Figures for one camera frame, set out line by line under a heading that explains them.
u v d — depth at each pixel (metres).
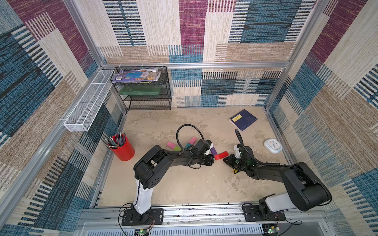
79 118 0.70
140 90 0.94
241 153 0.75
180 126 0.84
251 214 0.73
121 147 0.81
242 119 1.13
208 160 0.82
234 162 0.82
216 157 0.93
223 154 0.94
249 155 0.76
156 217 0.73
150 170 0.51
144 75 0.83
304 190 0.44
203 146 0.76
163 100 1.15
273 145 0.96
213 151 0.96
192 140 1.02
